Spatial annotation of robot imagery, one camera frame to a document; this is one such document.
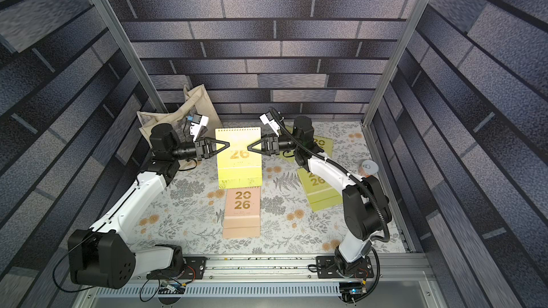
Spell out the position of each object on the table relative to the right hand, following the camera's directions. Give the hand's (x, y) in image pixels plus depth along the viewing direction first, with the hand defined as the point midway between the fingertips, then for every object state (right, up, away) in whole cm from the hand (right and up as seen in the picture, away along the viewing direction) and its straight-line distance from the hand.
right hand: (247, 147), depth 70 cm
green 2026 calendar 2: (+29, -21, +22) cm, 42 cm away
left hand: (-6, +1, -3) cm, 7 cm away
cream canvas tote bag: (-26, +20, +24) cm, 41 cm away
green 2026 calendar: (-3, -6, -1) cm, 7 cm away
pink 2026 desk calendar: (-4, -28, +15) cm, 32 cm away
